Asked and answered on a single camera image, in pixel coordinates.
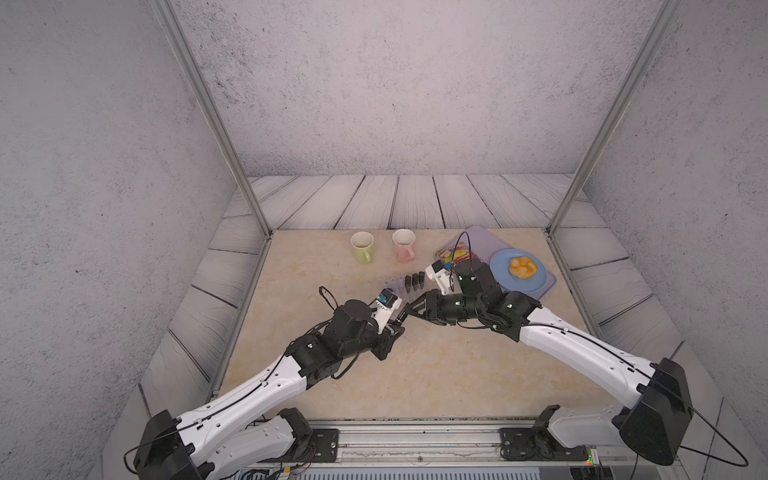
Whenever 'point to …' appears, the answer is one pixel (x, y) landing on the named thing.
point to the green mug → (362, 243)
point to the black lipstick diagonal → (408, 283)
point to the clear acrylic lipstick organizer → (392, 283)
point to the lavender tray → (486, 242)
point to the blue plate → (500, 269)
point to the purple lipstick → (401, 284)
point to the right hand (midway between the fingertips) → (409, 313)
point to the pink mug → (404, 244)
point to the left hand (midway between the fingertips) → (404, 330)
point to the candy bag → (458, 253)
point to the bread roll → (523, 267)
